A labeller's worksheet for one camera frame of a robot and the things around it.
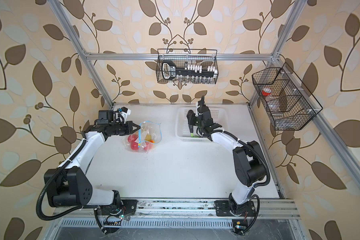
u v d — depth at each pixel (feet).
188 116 2.94
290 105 2.39
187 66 2.65
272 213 2.47
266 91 2.65
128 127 2.38
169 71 2.76
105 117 2.15
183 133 3.43
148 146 2.85
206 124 2.32
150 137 3.25
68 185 1.37
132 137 3.08
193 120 2.64
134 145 2.99
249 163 1.54
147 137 3.00
